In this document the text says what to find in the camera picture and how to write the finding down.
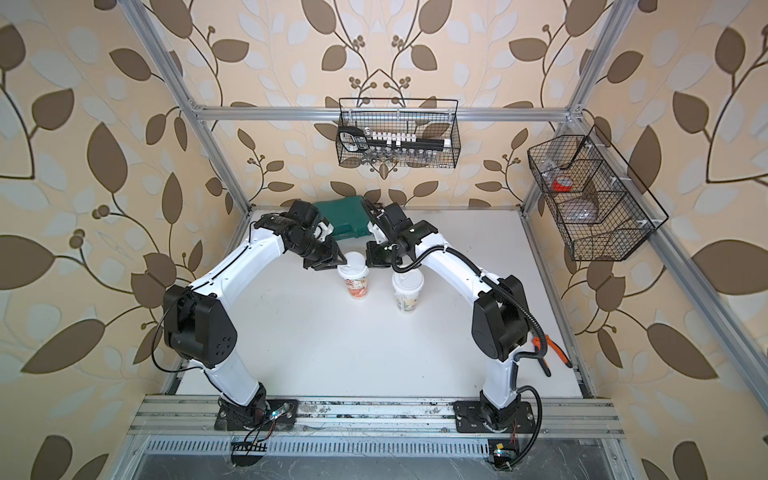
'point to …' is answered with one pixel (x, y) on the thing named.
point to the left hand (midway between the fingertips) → (340, 259)
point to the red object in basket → (562, 184)
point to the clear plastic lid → (355, 267)
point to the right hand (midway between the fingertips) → (366, 263)
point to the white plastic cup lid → (408, 282)
